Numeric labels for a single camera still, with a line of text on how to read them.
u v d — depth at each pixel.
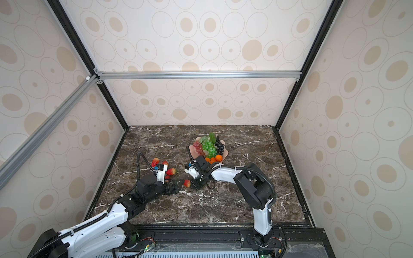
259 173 0.53
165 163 0.99
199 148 1.01
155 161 0.99
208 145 1.03
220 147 1.00
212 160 0.96
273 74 0.91
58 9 0.68
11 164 0.51
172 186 0.73
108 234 0.57
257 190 0.50
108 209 0.53
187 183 0.88
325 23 0.72
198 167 0.74
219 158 0.97
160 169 0.71
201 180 0.78
